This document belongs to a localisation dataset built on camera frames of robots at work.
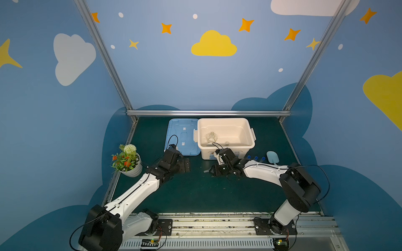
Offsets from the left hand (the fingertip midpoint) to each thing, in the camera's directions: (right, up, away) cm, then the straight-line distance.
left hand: (182, 162), depth 85 cm
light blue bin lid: (-5, +16, +29) cm, 34 cm away
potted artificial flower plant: (-28, +1, -6) cm, 28 cm away
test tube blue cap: (+36, +3, -3) cm, 37 cm away
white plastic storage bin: (+32, +16, +21) cm, 42 cm away
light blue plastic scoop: (+57, 0, +14) cm, 59 cm away
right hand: (+17, -5, +4) cm, 19 cm away
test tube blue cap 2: (+40, +3, -3) cm, 40 cm away
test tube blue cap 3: (+51, 0, +14) cm, 53 cm away
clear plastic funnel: (+14, -6, +6) cm, 16 cm away
